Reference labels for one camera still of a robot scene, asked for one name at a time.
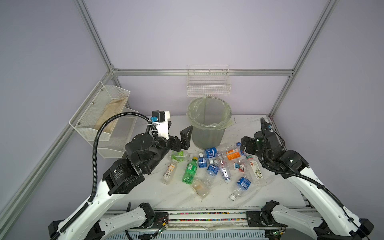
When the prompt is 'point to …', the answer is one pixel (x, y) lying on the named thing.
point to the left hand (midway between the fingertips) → (180, 126)
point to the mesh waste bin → (204, 139)
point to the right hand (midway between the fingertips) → (247, 140)
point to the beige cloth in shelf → (113, 108)
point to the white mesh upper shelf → (104, 102)
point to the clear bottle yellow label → (169, 172)
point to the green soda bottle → (190, 171)
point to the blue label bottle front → (242, 185)
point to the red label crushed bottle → (240, 167)
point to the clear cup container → (201, 184)
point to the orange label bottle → (233, 155)
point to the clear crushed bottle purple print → (224, 166)
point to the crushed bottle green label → (180, 156)
